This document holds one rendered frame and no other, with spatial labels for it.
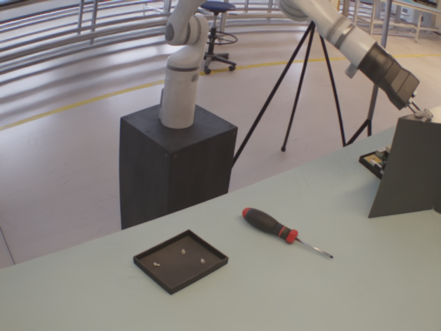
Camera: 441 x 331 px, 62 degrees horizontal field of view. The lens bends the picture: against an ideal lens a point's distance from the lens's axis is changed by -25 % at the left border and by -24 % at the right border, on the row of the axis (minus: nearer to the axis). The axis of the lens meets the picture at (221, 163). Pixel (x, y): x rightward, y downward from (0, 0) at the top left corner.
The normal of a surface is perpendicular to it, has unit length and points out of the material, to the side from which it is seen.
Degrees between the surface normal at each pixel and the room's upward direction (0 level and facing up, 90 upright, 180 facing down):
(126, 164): 90
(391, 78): 58
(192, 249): 0
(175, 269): 0
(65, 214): 0
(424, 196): 90
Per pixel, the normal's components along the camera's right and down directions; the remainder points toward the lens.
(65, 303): 0.12, -0.84
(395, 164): 0.19, 0.54
